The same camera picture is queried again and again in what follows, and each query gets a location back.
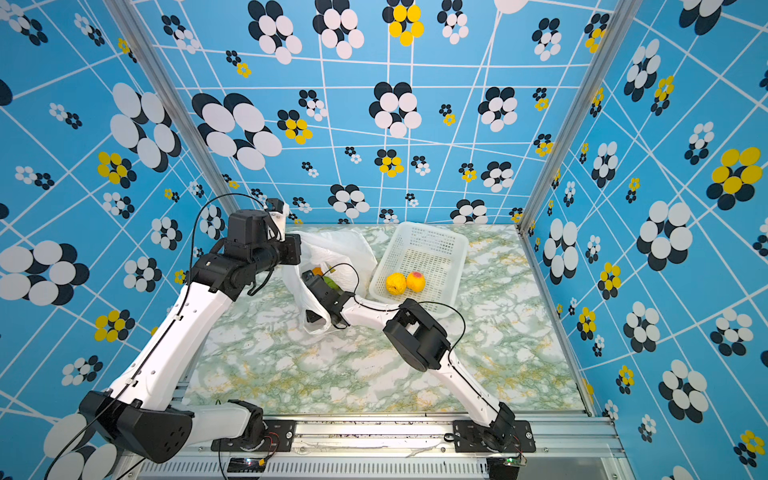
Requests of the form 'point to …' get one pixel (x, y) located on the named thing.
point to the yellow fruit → (396, 283)
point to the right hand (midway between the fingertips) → (312, 303)
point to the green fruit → (331, 283)
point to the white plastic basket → (440, 256)
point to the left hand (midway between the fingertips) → (302, 238)
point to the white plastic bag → (345, 257)
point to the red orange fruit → (416, 281)
